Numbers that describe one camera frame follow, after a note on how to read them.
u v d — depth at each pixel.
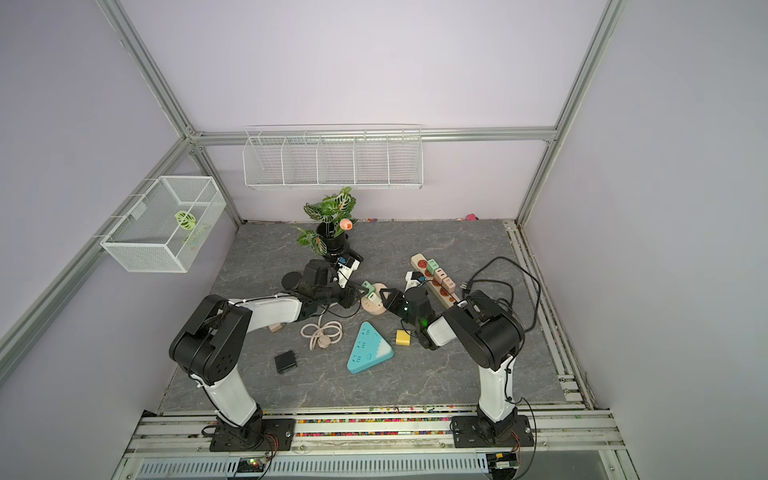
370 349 0.85
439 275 0.96
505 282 1.02
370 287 0.93
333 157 1.01
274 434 0.73
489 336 0.52
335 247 0.98
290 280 0.99
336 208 0.87
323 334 0.89
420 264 1.05
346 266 0.84
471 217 1.24
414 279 0.89
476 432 0.64
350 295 0.83
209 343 0.49
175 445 0.74
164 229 0.81
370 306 0.92
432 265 0.99
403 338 0.87
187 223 0.81
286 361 0.87
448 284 0.94
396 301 0.85
